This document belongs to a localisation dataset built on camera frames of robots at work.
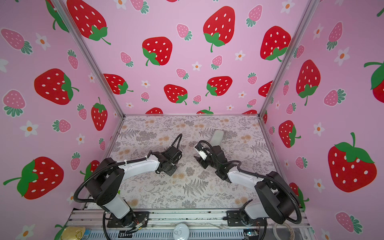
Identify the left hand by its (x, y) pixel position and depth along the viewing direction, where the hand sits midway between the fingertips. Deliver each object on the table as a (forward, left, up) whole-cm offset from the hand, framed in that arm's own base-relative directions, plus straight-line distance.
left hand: (171, 167), depth 91 cm
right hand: (+5, -16, +10) cm, 20 cm away
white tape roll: (-32, -62, 0) cm, 70 cm away
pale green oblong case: (+21, -30, +3) cm, 37 cm away
